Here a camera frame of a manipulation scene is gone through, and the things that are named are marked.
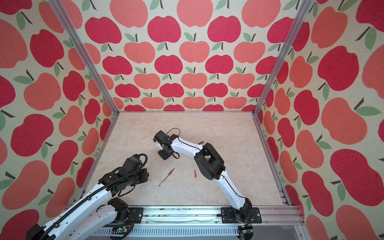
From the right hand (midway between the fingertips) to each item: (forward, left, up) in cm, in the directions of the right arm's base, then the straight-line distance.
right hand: (167, 153), depth 97 cm
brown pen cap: (+11, -22, -1) cm, 24 cm away
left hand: (-18, +4, +6) cm, 19 cm away
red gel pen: (-16, -2, -1) cm, 16 cm away
